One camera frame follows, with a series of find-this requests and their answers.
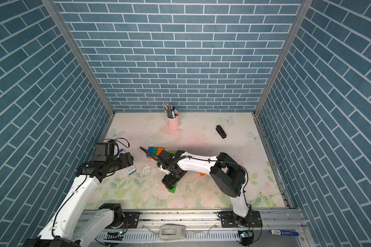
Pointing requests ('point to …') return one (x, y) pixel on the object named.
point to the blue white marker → (282, 232)
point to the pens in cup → (170, 113)
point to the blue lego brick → (150, 148)
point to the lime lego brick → (171, 152)
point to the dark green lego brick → (155, 150)
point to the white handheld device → (172, 231)
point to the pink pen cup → (174, 123)
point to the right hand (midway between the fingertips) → (172, 183)
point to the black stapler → (221, 131)
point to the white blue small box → (131, 169)
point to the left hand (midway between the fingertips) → (130, 159)
